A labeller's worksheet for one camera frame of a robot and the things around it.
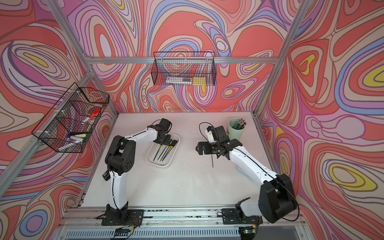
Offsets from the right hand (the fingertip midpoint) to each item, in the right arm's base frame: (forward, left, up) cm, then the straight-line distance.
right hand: (205, 151), depth 84 cm
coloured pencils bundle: (+16, -23, +5) cm, 28 cm away
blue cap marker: (-1, +61, +18) cm, 64 cm away
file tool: (0, -5, -12) cm, 13 cm away
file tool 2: (+13, +19, -10) cm, 26 cm away
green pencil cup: (+12, -19, 0) cm, 22 cm away
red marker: (+13, +59, +19) cm, 64 cm away
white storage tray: (+5, +28, -11) cm, 30 cm away
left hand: (+16, +26, -11) cm, 32 cm away
